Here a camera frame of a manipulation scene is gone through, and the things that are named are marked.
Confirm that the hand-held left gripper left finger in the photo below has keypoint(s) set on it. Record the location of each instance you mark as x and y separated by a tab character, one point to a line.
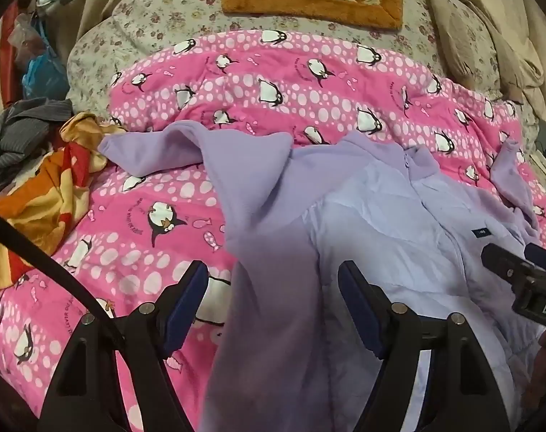
192	294

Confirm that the orange yellow red printed cloth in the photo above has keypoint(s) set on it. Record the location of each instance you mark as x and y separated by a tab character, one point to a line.
43	180

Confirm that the grey striped garment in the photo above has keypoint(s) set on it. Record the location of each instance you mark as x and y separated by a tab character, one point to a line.
16	139

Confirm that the floral quilt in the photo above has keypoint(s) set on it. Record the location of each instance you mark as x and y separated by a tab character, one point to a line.
174	13

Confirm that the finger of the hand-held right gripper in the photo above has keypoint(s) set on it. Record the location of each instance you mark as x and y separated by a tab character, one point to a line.
506	263
542	256

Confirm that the beige crumpled blanket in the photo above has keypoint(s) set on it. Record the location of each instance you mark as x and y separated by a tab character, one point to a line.
502	22

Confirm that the purple fleece jacket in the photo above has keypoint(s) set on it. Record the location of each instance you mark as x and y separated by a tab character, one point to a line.
367	216

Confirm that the blue plastic bag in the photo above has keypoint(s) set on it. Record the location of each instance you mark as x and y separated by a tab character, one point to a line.
43	69

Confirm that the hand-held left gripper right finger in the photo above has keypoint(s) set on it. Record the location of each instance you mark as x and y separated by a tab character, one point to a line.
354	294

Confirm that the red bag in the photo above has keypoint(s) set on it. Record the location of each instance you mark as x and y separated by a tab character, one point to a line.
8	49

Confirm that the pink penguin print blanket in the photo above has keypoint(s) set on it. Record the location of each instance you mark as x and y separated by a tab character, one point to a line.
264	99

